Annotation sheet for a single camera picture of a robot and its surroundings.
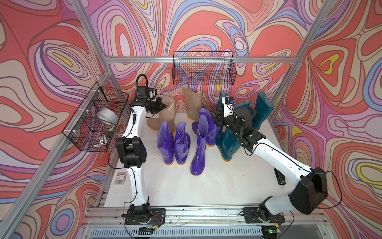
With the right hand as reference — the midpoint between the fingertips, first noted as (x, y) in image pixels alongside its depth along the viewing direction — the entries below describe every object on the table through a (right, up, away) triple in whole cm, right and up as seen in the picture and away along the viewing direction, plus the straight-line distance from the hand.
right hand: (213, 113), depth 76 cm
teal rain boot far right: (+33, +4, +14) cm, 36 cm away
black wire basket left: (-65, -6, +3) cm, 65 cm away
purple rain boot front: (-7, -29, +10) cm, 32 cm away
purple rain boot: (-25, -14, -5) cm, 29 cm away
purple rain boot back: (+1, -9, +11) cm, 14 cm away
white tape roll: (-54, -1, -1) cm, 54 cm away
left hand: (-27, +7, +16) cm, 33 cm away
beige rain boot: (-10, +10, +23) cm, 27 cm away
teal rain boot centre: (+20, +6, +12) cm, 25 cm away
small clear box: (-53, -37, +8) cm, 65 cm away
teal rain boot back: (+9, +14, +20) cm, 26 cm away
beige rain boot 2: (-27, +1, +17) cm, 32 cm away
